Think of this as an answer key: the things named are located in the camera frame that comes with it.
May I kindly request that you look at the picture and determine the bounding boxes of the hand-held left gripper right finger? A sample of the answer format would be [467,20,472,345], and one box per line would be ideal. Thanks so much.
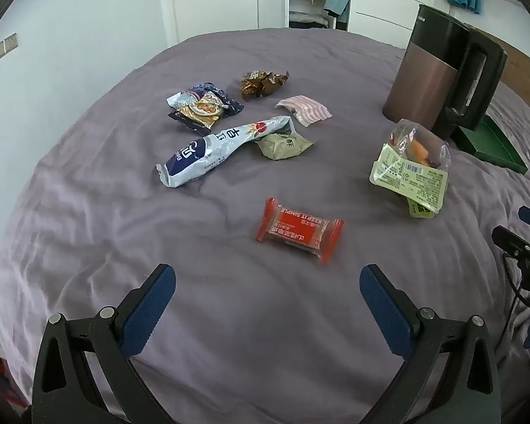
[359,264,502,424]

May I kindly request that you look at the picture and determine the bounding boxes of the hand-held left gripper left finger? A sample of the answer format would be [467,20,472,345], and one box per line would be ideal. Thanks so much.
[30,263,177,424]

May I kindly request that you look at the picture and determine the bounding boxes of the green tray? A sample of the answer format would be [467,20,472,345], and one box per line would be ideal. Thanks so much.
[450,114,530,175]

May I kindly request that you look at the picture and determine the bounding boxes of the clear bag of orange snacks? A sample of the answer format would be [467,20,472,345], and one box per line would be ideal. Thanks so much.
[370,118,451,219]

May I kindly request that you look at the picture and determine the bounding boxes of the red snack packet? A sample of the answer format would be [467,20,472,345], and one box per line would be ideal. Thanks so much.
[255,197,345,265]

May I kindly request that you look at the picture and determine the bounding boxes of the long blue white snack bag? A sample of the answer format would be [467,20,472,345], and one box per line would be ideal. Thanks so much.
[155,115,292,189]

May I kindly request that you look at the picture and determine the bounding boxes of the olive green snack packet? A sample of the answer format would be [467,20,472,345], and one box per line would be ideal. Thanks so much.
[254,130,314,161]

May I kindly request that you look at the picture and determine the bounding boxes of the dark blue gold cookie packet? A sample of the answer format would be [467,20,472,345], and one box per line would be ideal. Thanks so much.
[166,82,245,137]

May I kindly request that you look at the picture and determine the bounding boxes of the pink striped snack packet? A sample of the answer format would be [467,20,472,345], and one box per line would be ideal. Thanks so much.
[275,94,333,128]

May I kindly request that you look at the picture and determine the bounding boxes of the brown crinkled snack packet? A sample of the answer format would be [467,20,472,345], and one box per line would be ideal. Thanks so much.
[241,70,290,101]

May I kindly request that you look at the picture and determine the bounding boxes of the purple bed blanket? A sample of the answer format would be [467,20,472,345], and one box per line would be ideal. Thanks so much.
[0,26,530,424]

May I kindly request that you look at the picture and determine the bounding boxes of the wooden headboard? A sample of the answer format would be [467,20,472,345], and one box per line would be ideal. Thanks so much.
[464,22,530,93]

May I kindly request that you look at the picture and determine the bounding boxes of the brown and black electric kettle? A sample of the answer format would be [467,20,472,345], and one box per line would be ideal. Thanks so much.
[382,4,508,140]

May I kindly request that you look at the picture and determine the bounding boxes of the grey folded clothes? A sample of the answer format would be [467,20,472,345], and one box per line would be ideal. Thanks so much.
[288,10,330,30]

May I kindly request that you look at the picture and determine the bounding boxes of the white door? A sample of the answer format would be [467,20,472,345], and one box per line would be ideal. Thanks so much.
[159,0,266,45]

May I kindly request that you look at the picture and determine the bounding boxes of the black cable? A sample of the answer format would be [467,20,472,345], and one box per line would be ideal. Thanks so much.
[495,253,530,356]

